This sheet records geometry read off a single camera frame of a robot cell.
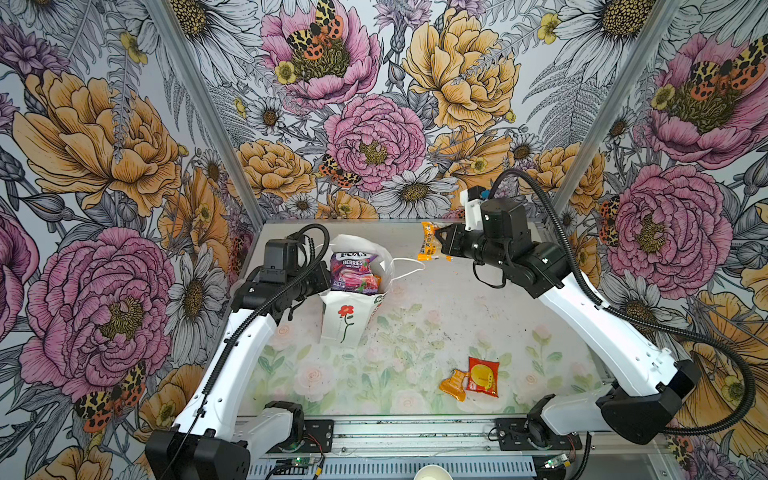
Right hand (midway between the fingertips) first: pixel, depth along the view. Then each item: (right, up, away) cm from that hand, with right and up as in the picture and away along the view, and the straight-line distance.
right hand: (436, 243), depth 68 cm
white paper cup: (-1, -49, -4) cm, 49 cm away
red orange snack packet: (+15, -36, +13) cm, 41 cm away
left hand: (-25, -10, +8) cm, 28 cm away
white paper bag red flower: (-21, -19, +8) cm, 30 cm away
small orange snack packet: (-1, -1, -1) cm, 2 cm away
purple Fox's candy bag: (-21, -7, +11) cm, 24 cm away
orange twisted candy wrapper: (+6, -38, +13) cm, 40 cm away
